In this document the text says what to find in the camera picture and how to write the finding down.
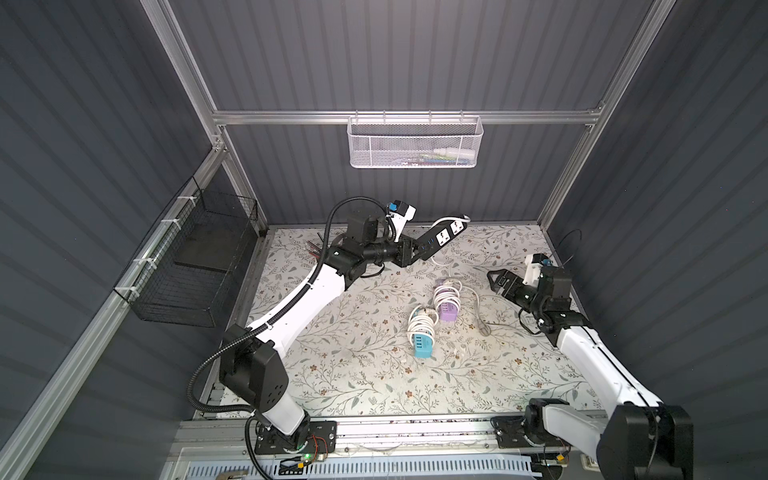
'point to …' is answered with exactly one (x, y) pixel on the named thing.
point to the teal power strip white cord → (421, 330)
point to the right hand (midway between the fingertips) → (505, 279)
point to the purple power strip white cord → (447, 298)
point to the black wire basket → (184, 276)
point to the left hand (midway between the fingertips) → (433, 250)
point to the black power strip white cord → (431, 240)
